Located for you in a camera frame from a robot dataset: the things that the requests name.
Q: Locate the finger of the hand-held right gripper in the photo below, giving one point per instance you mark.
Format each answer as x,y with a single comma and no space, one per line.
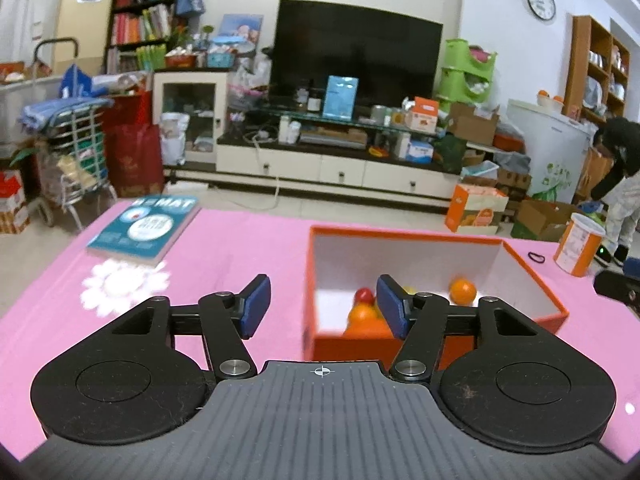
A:
622,287

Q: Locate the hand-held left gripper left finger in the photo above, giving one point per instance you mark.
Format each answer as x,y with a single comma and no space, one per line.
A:
255,305

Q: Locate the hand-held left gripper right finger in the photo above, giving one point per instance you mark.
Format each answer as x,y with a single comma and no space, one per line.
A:
387,305

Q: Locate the red tomato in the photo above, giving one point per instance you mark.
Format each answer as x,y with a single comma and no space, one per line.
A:
365,295

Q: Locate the yellow green apple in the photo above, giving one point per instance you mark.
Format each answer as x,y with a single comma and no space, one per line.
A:
410,290

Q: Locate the orange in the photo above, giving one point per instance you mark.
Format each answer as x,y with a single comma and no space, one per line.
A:
462,291
362,317

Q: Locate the orange cardboard box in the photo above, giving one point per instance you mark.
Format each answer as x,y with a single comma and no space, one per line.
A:
350,350

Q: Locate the orange and white canister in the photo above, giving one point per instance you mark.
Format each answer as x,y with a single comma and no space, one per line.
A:
577,245

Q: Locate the open brown cardboard box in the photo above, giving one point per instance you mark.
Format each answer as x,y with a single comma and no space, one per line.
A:
537,220

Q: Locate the orange printed carton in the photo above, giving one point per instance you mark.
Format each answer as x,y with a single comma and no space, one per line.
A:
475,210

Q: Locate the teal book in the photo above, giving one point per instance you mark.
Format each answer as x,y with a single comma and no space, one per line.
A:
142,230

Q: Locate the white and black television stand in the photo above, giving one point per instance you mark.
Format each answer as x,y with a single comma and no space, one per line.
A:
345,170

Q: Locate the white chest freezer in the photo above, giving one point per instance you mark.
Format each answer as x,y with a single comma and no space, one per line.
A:
550,150

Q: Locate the blue and white tissue box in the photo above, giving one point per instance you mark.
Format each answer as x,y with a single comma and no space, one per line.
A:
419,152

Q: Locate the dark green bag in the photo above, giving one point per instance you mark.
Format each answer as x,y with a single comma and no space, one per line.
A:
450,155

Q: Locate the silver media player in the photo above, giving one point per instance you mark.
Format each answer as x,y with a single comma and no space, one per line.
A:
332,138

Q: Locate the white bottle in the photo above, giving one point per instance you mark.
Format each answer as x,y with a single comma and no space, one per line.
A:
288,130

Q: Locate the white printed sack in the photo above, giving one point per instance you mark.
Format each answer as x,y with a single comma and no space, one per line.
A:
172,140

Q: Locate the large red paper bag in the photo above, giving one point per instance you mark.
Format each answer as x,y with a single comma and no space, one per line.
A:
135,160

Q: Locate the small orange and white box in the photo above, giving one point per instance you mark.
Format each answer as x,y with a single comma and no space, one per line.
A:
422,116

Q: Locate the white bowl of oranges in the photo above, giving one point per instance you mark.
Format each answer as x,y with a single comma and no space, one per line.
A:
550,104

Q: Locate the white glass door cabinet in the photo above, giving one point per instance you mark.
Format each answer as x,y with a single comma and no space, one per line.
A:
190,110

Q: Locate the light blue packet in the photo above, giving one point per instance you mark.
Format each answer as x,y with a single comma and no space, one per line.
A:
340,97

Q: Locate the metal shopping trolley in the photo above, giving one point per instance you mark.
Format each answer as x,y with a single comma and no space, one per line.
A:
75,170

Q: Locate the wooden shelf unit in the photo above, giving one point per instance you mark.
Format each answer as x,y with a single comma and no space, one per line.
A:
580,60

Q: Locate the green stacking bins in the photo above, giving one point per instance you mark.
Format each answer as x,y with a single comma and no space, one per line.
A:
447,80

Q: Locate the small red paper bag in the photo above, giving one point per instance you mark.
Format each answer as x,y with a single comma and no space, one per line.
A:
127,107

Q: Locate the teal tissue box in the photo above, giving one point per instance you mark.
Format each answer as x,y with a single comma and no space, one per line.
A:
221,59

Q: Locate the black television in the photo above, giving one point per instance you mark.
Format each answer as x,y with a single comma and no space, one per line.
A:
350,50

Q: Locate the red and white carton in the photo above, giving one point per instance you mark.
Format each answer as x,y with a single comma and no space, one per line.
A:
12,205

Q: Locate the blue picture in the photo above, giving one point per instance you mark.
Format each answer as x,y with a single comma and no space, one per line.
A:
240,30

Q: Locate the folded blue cloth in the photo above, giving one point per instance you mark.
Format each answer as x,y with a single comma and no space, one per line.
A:
60,110

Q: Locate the blue plastic bag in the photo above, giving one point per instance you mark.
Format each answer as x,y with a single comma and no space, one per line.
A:
77,82

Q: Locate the black bookshelf with books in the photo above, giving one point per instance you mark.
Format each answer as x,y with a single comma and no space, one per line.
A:
140,20

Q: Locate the white plastic storage bin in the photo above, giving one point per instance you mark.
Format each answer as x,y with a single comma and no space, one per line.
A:
15,110

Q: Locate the beige standing air conditioner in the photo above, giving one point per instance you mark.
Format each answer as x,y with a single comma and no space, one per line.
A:
85,15

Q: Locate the white curtain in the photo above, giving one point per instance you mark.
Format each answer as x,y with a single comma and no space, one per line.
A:
25,5

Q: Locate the round wall clock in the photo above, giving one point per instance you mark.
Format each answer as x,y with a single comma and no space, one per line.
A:
541,2

